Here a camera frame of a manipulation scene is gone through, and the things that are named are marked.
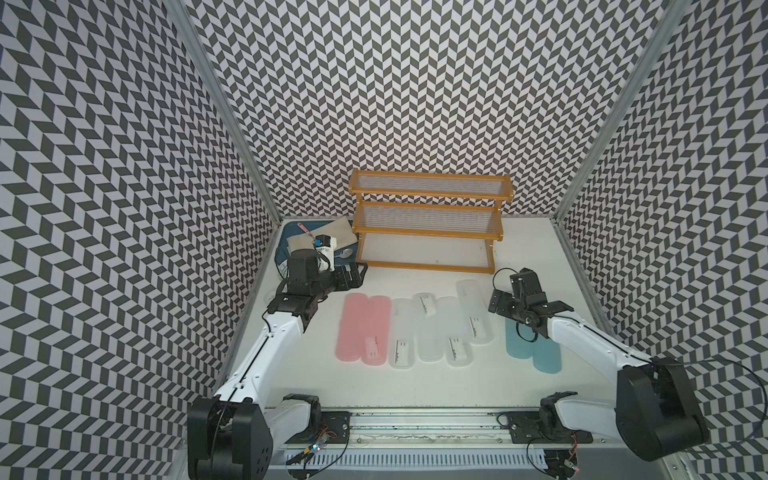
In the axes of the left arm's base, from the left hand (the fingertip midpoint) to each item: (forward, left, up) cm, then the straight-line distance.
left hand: (354, 269), depth 81 cm
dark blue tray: (+17, +7, -16) cm, 25 cm away
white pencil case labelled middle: (-12, -28, -17) cm, 35 cm away
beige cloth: (+28, +9, -16) cm, 34 cm away
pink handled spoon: (+31, +25, -19) cm, 44 cm away
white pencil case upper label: (-13, -21, -18) cm, 31 cm away
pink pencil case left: (-9, +2, -18) cm, 20 cm away
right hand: (-5, -44, -14) cm, 47 cm away
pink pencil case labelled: (-10, -6, -19) cm, 22 cm away
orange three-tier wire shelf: (+40, -25, -23) cm, 52 cm away
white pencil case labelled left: (-10, -13, -19) cm, 26 cm away
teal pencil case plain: (-18, -43, -5) cm, 46 cm away
